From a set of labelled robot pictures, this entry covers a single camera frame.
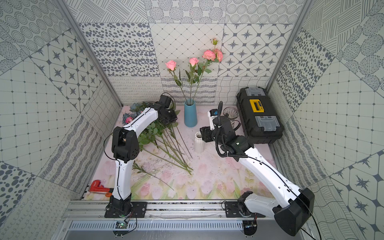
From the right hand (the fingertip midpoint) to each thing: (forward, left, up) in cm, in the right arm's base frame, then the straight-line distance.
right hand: (206, 130), depth 75 cm
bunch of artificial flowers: (+8, +30, -23) cm, 39 cm away
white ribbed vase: (-1, +4, -12) cm, 13 cm away
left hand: (+17, +15, -13) cm, 27 cm away
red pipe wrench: (-22, +61, -23) cm, 68 cm away
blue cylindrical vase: (+21, +10, -10) cm, 26 cm away
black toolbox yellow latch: (+16, -34, -7) cm, 38 cm away
